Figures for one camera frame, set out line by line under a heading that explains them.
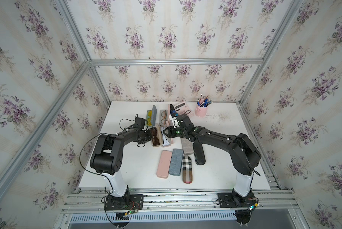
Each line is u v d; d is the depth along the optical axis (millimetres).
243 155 492
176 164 838
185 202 748
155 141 949
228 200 733
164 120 1059
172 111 1110
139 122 785
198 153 898
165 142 939
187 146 907
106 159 478
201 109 1043
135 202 722
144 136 839
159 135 924
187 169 804
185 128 702
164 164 842
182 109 1133
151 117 1063
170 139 901
